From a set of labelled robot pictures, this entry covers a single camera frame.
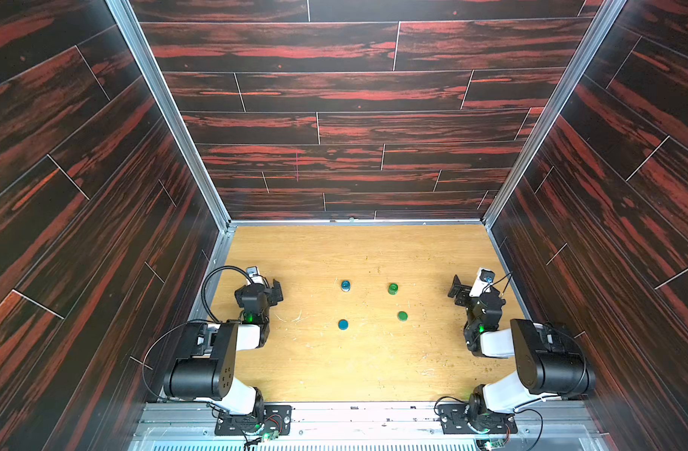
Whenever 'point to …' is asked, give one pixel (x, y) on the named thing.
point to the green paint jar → (393, 288)
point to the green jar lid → (402, 316)
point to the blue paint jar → (345, 286)
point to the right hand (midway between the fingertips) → (477, 280)
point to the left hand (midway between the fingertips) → (262, 282)
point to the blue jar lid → (343, 324)
